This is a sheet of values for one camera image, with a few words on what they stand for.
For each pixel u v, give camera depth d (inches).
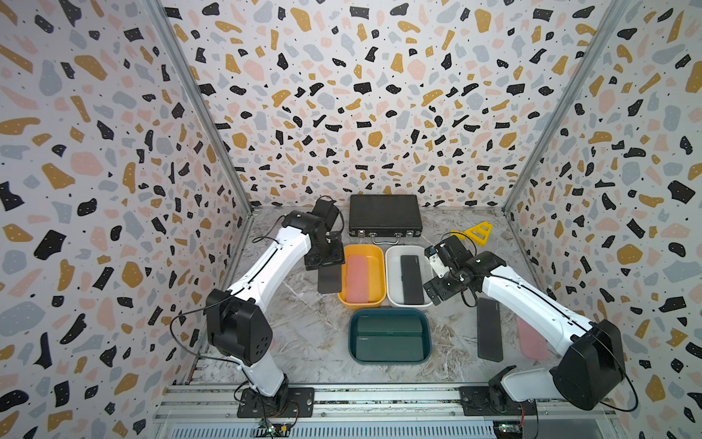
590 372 15.9
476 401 28.8
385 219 45.7
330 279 31.8
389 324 32.9
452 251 25.3
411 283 38.5
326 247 27.6
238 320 17.2
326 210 26.2
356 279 38.4
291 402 28.8
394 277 38.7
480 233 44.6
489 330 34.1
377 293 37.9
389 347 31.4
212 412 28.8
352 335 33.2
